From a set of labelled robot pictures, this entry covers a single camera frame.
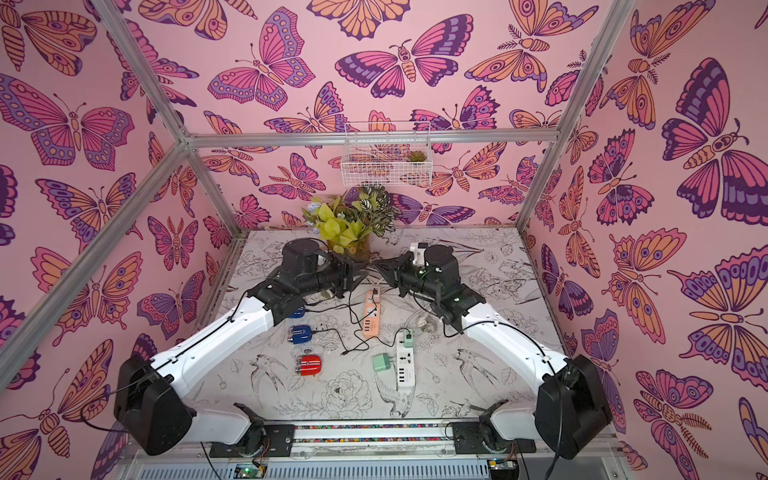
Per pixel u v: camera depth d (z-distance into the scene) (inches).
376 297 37.4
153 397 15.5
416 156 36.3
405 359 33.3
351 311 38.6
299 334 35.4
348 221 35.7
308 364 32.8
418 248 29.1
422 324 36.2
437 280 23.6
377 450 28.7
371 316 36.4
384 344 34.2
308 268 23.8
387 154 37.6
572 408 15.8
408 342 32.9
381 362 33.4
